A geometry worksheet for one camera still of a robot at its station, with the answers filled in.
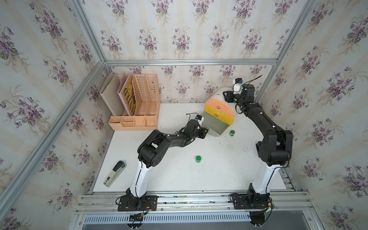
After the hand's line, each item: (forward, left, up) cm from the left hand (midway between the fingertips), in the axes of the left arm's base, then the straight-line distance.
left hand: (208, 130), depth 96 cm
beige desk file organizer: (+33, +46, +1) cm, 57 cm away
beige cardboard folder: (+14, +63, +22) cm, 68 cm away
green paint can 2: (-19, +8, -3) cm, 21 cm away
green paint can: (0, -17, -2) cm, 17 cm away
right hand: (+17, -12, +20) cm, 29 cm away
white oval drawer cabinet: (+17, -6, +18) cm, 26 cm away
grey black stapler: (-25, +55, -4) cm, 61 cm away
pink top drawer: (+9, -7, +16) cm, 20 cm away
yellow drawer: (+8, -8, +8) cm, 14 cm away
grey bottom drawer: (+3, -5, +2) cm, 6 cm away
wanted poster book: (+18, +55, +16) cm, 60 cm away
